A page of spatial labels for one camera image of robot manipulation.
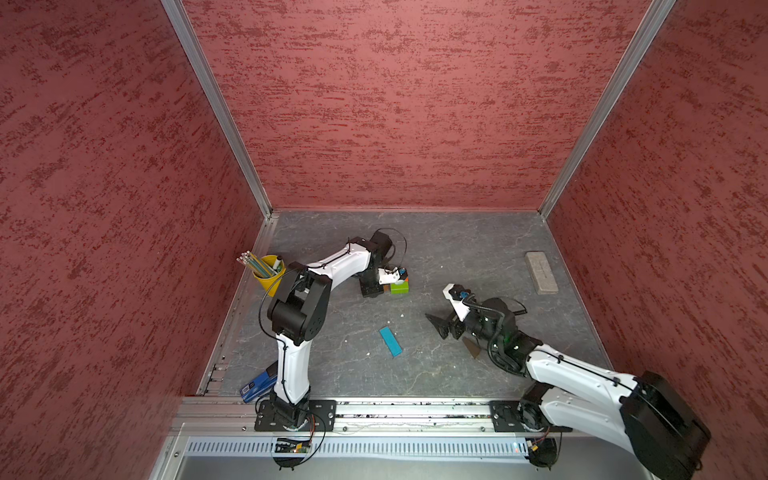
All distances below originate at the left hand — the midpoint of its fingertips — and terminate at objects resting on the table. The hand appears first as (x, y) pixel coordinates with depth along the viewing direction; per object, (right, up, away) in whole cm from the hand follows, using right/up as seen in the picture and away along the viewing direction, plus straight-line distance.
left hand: (368, 291), depth 95 cm
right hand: (+21, -2, -12) cm, 24 cm away
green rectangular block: (+11, +1, -1) cm, 11 cm away
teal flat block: (+7, -14, -8) cm, 17 cm away
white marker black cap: (-29, +10, -2) cm, 31 cm away
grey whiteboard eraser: (+59, +6, +5) cm, 60 cm away
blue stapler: (-27, -22, -17) cm, 39 cm away
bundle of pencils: (-33, +9, -7) cm, 35 cm away
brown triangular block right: (+31, -14, -11) cm, 36 cm away
